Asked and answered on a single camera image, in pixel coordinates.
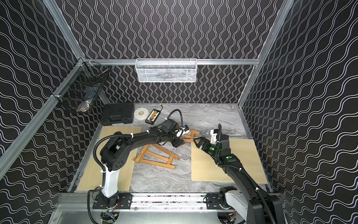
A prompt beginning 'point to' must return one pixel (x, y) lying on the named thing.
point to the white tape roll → (141, 114)
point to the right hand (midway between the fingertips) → (198, 141)
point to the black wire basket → (78, 89)
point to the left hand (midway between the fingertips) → (182, 136)
